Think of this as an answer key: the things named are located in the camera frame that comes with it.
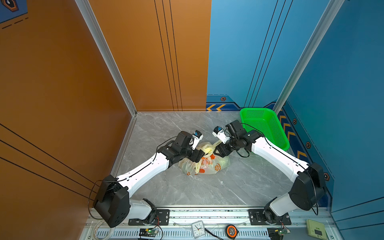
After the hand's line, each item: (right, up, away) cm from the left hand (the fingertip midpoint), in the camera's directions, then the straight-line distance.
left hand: (199, 148), depth 82 cm
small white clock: (-1, -36, -13) cm, 38 cm away
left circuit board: (-25, -38, -11) cm, 47 cm away
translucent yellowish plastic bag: (+6, -8, 0) cm, 10 cm away
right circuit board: (+37, -38, -12) cm, 54 cm away
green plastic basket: (+50, +16, +31) cm, 61 cm away
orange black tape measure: (+14, -35, -15) cm, 41 cm away
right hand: (+10, 0, 0) cm, 10 cm away
